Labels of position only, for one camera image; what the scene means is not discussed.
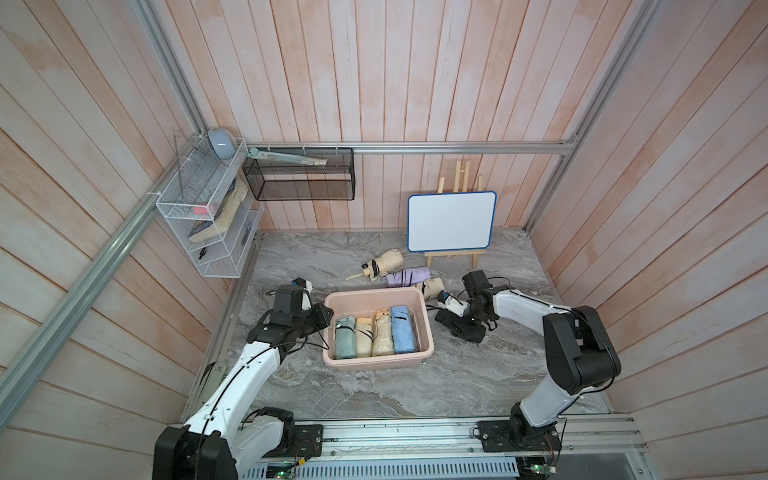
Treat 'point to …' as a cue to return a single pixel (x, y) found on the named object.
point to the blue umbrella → (403, 331)
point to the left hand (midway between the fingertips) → (332, 316)
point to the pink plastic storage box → (365, 303)
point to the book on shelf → (203, 229)
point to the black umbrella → (456, 324)
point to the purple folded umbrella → (407, 277)
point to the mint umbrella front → (345, 338)
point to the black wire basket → (287, 181)
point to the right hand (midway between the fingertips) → (462, 319)
